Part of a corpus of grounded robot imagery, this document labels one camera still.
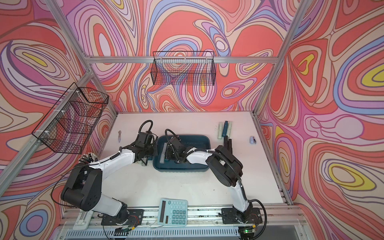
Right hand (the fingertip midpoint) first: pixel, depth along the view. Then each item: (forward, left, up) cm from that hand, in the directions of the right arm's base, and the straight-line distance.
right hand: (167, 157), depth 93 cm
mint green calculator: (-31, -5, 0) cm, 31 cm away
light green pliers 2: (+21, -43, 0) cm, 48 cm away
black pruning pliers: (+8, -40, +1) cm, 41 cm away
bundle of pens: (-7, +39, +16) cm, 43 cm away
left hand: (+3, +5, +4) cm, 7 cm away
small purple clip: (+17, +36, 0) cm, 40 cm away
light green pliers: (+21, -36, -1) cm, 42 cm away
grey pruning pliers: (-1, +3, +2) cm, 4 cm away
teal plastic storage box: (+12, -21, -2) cm, 24 cm away
